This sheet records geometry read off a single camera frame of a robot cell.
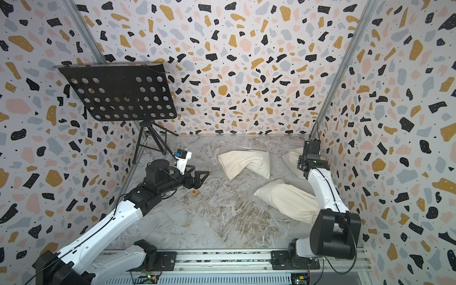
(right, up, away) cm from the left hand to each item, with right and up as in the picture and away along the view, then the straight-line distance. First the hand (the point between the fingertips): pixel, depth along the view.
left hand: (202, 169), depth 74 cm
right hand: (+51, +2, +11) cm, 53 cm away
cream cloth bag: (+40, -16, +8) cm, 43 cm away
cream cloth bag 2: (+43, +4, +21) cm, 48 cm away
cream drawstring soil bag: (+12, +2, +29) cm, 31 cm away
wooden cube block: (-8, -14, +18) cm, 24 cm away
